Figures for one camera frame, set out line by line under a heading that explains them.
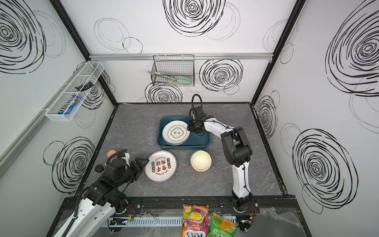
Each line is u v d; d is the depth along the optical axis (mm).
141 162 709
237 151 533
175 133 996
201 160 834
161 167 866
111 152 808
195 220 677
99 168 783
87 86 803
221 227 653
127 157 731
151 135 991
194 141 972
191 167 787
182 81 870
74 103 718
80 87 783
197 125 737
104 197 534
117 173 579
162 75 846
